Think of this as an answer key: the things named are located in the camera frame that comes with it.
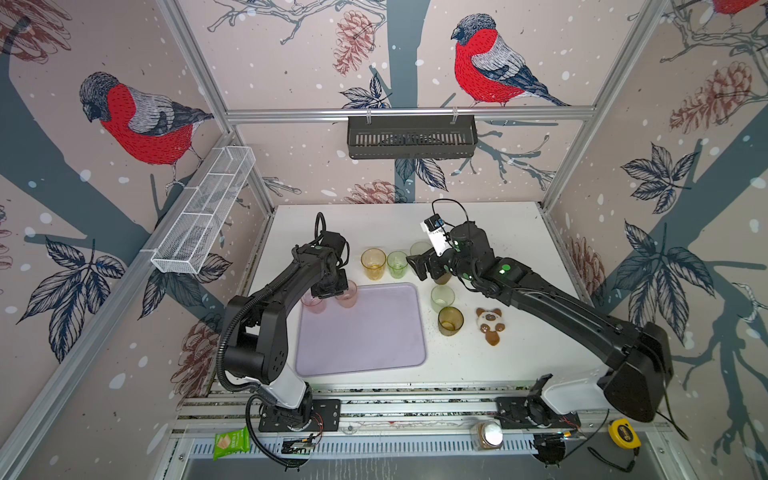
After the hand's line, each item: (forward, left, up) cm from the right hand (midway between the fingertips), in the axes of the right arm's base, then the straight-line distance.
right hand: (418, 252), depth 77 cm
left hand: (-4, +25, -16) cm, 29 cm away
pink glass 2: (-3, +21, -20) cm, 29 cm away
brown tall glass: (+5, -9, -21) cm, 23 cm away
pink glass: (-6, +32, -21) cm, 38 cm away
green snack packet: (-42, +44, -21) cm, 65 cm away
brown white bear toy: (-9, -22, -23) cm, 33 cm away
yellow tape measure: (-35, -49, -23) cm, 64 cm away
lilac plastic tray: (-12, +10, -24) cm, 29 cm away
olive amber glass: (-9, -10, -23) cm, 26 cm away
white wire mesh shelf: (-6, +57, +8) cm, 58 cm away
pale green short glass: (0, -8, -23) cm, 25 cm away
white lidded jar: (-38, -15, -14) cm, 43 cm away
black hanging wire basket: (+49, +15, +5) cm, 51 cm away
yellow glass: (+13, +15, -23) cm, 30 cm away
